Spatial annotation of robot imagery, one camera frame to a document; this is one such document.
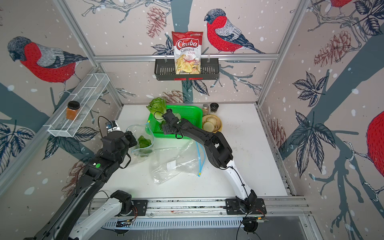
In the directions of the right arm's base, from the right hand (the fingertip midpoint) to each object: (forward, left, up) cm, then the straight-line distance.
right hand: (169, 126), depth 97 cm
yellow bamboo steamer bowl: (+9, -32, -3) cm, 33 cm away
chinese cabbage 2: (-24, +6, +15) cm, 29 cm away
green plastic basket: (+13, -15, -1) cm, 20 cm away
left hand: (-16, +13, +19) cm, 28 cm away
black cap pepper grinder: (+16, -30, +3) cm, 34 cm away
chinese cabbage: (+9, +10, -2) cm, 14 cm away
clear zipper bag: (-4, +14, 0) cm, 15 cm away
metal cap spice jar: (+16, -24, 0) cm, 29 cm away
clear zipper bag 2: (-23, -1, -5) cm, 24 cm away
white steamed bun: (+2, -26, -1) cm, 26 cm away
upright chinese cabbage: (+10, +8, +9) cm, 16 cm away
